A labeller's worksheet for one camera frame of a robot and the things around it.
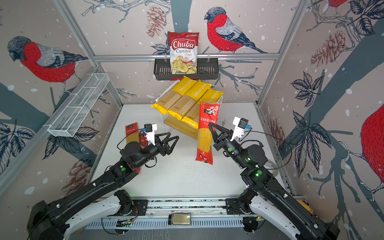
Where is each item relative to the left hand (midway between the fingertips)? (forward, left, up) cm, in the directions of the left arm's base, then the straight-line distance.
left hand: (173, 137), depth 65 cm
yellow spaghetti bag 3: (+8, -8, +5) cm, 12 cm away
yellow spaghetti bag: (+17, +6, +5) cm, 18 cm away
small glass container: (-28, -2, -26) cm, 38 cm away
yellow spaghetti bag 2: (+14, -4, +5) cm, 15 cm away
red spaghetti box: (+21, +34, -28) cm, 49 cm away
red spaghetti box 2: (+15, +25, -30) cm, 41 cm away
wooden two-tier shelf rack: (+17, -1, -15) cm, 23 cm away
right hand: (-2, -14, +10) cm, 17 cm away
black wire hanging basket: (+49, -18, +4) cm, 52 cm away
